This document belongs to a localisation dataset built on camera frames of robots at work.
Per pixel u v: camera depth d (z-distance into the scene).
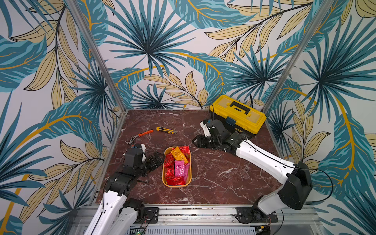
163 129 1.06
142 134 1.03
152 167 0.64
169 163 0.83
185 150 0.89
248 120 0.92
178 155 0.84
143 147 0.69
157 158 0.65
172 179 0.78
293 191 0.41
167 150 0.90
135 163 0.54
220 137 0.60
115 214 0.46
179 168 0.81
